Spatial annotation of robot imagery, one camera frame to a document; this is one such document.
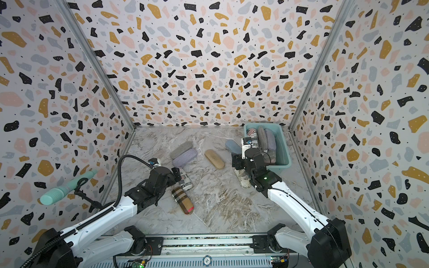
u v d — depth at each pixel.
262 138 0.92
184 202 0.84
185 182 0.91
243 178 0.93
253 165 0.58
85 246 0.43
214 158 1.02
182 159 1.01
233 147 1.10
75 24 0.73
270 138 0.97
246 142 0.68
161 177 0.62
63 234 0.41
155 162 0.72
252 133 1.00
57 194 0.54
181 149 1.06
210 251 0.73
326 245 0.39
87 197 0.68
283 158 0.90
